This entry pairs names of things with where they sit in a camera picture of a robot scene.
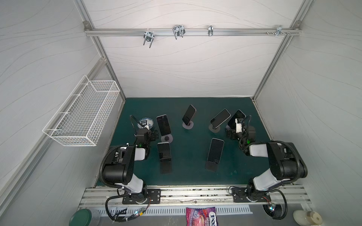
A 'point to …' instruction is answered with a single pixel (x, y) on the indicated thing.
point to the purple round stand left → (168, 138)
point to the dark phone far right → (232, 123)
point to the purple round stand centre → (189, 126)
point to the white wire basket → (80, 119)
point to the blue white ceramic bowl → (149, 121)
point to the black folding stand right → (210, 166)
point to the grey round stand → (215, 130)
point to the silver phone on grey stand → (220, 118)
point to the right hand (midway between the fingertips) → (234, 127)
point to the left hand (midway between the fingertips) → (147, 129)
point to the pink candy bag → (205, 216)
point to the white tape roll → (307, 218)
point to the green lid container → (81, 217)
